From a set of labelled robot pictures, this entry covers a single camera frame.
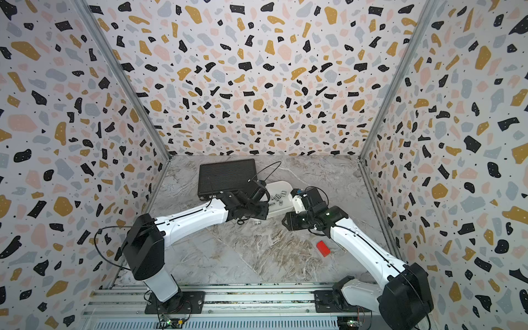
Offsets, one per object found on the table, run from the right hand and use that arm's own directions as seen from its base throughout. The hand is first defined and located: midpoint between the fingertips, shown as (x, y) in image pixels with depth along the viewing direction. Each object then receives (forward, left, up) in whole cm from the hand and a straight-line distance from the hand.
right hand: (286, 221), depth 80 cm
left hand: (+6, +7, -1) cm, 9 cm away
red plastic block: (-5, -16, -12) cm, 21 cm away
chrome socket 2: (+5, +13, -12) cm, 18 cm away
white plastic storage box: (+25, +1, -12) cm, 28 cm away
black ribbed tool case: (+29, +36, -9) cm, 47 cm away
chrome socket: (+17, +3, -13) cm, 21 cm away
